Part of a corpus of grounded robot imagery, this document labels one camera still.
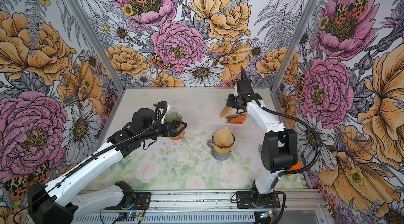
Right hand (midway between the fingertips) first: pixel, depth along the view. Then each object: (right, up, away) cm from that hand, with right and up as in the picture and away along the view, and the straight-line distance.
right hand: (229, 105), depth 91 cm
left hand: (-25, -11, -17) cm, 32 cm away
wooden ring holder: (-24, -9, -22) cm, 34 cm away
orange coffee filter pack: (+7, -9, +8) cm, 14 cm away
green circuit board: (+15, -48, -19) cm, 54 cm away
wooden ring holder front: (-5, -22, -11) cm, 25 cm away
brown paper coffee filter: (-4, -15, -11) cm, 19 cm away
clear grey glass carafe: (-7, -26, -7) cm, 28 cm away
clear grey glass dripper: (-6, -21, -9) cm, 23 cm away
